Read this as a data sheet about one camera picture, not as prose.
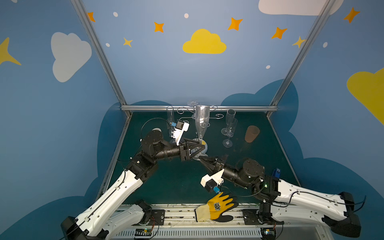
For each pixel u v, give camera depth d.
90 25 0.75
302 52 0.86
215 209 0.75
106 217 0.39
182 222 0.73
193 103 0.85
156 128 1.10
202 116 0.57
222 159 0.52
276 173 0.86
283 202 0.44
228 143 1.04
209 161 0.54
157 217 0.73
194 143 0.55
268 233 0.73
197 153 0.56
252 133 1.02
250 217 0.75
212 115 0.77
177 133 0.54
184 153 0.52
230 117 0.97
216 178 0.50
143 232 0.73
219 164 0.51
